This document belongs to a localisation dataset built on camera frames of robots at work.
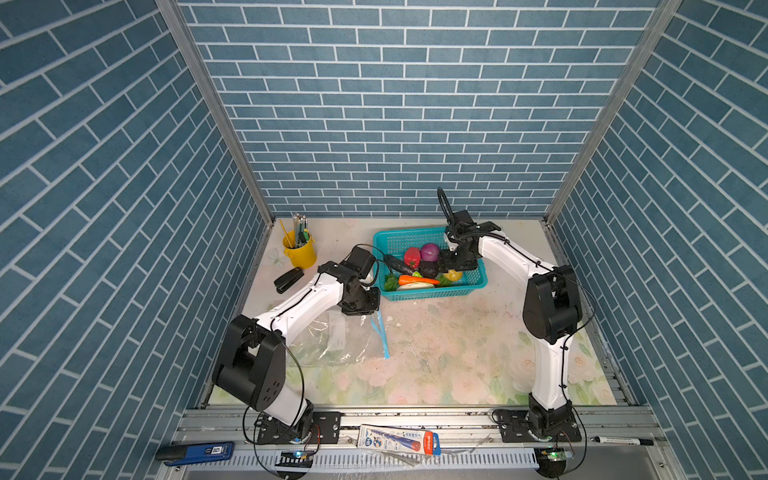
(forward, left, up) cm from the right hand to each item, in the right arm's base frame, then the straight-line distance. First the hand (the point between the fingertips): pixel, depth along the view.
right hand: (447, 263), depth 97 cm
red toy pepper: (+4, +12, -2) cm, 12 cm away
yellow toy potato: (-6, -2, +2) cm, 6 cm away
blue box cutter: (-56, +59, -4) cm, 81 cm away
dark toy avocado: (0, +6, -3) cm, 6 cm away
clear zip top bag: (-26, +32, -6) cm, 42 cm away
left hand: (-19, +21, +1) cm, 28 cm away
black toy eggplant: (+1, +16, -4) cm, 17 cm away
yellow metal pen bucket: (-1, +49, 0) cm, 49 cm away
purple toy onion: (+6, +6, -3) cm, 9 cm away
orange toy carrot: (-4, +13, -5) cm, 15 cm away
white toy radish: (-7, +10, -4) cm, 13 cm away
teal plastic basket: (+9, +18, -1) cm, 20 cm away
